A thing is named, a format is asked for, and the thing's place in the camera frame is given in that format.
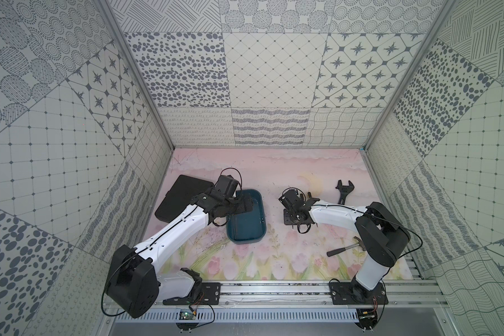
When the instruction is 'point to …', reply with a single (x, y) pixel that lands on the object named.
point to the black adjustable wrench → (344, 190)
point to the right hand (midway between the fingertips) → (292, 219)
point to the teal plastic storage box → (248, 227)
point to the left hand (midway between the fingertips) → (244, 200)
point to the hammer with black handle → (331, 253)
